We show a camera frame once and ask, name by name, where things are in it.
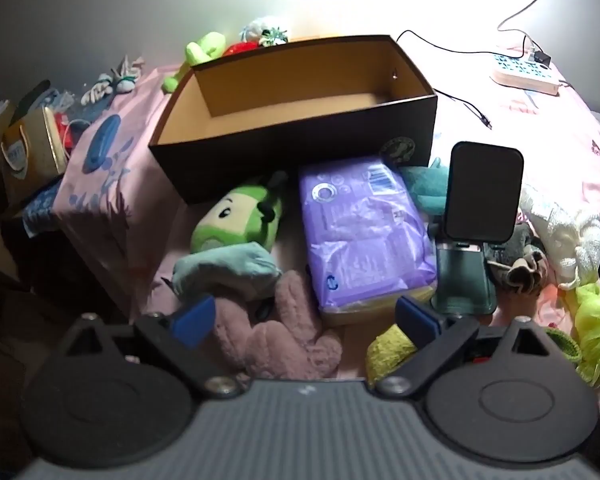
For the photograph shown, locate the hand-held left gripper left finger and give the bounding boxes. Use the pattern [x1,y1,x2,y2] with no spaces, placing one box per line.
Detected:
[55,294,251,402]

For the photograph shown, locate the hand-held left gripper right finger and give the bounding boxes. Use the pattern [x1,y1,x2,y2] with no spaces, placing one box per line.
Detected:
[375,295,553,403]

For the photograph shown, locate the yellow fluffy towel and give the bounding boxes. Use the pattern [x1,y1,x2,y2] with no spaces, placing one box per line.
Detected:
[365,322,421,386]

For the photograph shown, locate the white knit towel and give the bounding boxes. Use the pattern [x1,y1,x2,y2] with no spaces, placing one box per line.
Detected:
[517,182,600,291]

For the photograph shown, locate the light blue cloth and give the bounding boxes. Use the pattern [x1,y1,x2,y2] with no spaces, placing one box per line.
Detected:
[171,242,283,301]

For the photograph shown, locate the pink plush toy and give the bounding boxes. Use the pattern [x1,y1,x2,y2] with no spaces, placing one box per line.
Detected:
[212,270,343,381]

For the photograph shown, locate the grey multicoloured knit gloves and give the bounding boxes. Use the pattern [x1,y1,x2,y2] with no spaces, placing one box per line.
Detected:
[485,222,551,296]

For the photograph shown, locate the green round-faced plush toy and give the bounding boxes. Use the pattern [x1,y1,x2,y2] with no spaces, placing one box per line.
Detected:
[190,172,288,256]

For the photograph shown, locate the teal mesh bath sponge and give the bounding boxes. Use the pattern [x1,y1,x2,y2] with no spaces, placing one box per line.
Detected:
[400,157,451,216]

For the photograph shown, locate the dark brown cardboard box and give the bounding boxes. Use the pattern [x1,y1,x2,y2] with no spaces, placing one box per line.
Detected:
[148,35,438,206]

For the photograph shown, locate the dark green phone stand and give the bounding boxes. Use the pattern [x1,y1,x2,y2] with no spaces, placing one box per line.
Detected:
[426,222,498,317]

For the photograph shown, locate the green knit cloth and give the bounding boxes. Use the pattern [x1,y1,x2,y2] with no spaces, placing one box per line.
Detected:
[545,327,583,367]

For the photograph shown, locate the purple tissue pack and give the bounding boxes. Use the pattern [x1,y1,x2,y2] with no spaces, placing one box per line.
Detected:
[298,156,438,328]

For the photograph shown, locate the black phone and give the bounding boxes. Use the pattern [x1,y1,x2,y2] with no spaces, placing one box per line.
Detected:
[442,141,525,245]

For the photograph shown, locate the pink printed bedsheet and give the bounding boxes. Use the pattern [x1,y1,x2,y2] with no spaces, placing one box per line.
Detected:
[55,35,600,480]

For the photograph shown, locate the blue patterned cloth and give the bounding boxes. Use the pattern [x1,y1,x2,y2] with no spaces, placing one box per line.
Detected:
[22,185,62,237]

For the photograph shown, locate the white power strip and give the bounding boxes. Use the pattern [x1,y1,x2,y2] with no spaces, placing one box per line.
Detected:
[490,52,561,97]

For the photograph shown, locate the gold gift bag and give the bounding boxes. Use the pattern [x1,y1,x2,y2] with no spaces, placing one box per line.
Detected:
[0,105,68,201]

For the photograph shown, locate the red packet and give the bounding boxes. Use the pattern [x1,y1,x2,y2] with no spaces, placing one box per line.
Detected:
[55,112,78,148]

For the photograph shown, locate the grey-white small plush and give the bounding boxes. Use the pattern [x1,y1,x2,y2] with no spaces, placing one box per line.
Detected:
[112,55,143,95]

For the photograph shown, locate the crumpled plastic bag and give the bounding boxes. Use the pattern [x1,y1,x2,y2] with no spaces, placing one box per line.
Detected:
[15,80,76,112]

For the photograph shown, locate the green frog plush toy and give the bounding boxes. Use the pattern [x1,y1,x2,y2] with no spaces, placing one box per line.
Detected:
[161,32,226,93]

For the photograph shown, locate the red panda plush toy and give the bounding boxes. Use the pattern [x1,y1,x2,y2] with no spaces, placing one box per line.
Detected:
[222,30,287,57]

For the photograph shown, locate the white fluffy toy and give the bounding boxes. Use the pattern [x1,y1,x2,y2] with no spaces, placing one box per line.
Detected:
[240,16,283,37]

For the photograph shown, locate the black charging cable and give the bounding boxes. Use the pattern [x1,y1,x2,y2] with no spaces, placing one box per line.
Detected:
[395,30,531,130]

